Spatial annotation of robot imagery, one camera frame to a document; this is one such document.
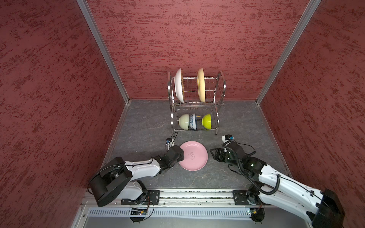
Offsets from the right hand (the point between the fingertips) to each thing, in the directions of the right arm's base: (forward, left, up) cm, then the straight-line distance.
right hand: (213, 154), depth 80 cm
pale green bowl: (+21, +17, +4) cm, 27 cm away
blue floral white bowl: (+22, +11, +3) cm, 25 cm away
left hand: (+4, +19, -8) cm, 21 cm away
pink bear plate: (+3, +10, -9) cm, 14 cm away
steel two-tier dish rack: (+40, +8, +3) cm, 41 cm away
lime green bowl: (+22, +2, +3) cm, 22 cm away
